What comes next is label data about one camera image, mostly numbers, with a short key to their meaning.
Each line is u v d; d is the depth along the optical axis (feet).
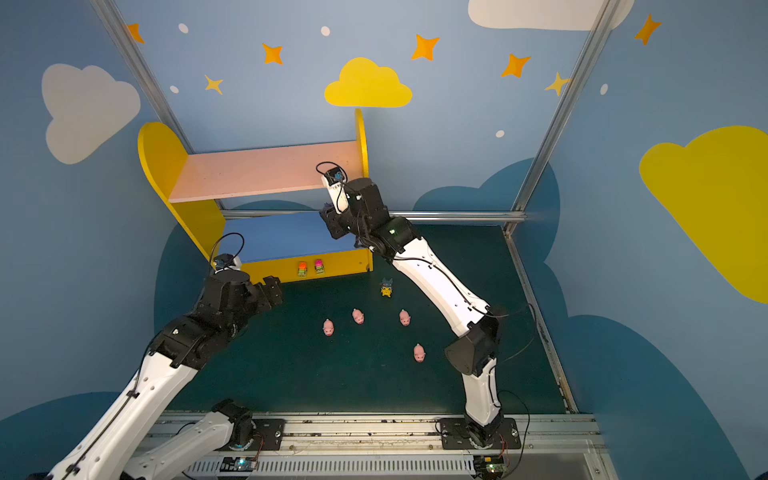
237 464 2.32
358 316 3.12
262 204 3.86
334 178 1.98
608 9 2.26
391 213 1.89
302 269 3.42
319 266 3.46
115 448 1.27
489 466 2.35
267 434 2.45
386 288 3.23
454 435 2.46
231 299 1.69
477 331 1.51
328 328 2.99
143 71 2.55
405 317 3.12
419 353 2.85
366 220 1.77
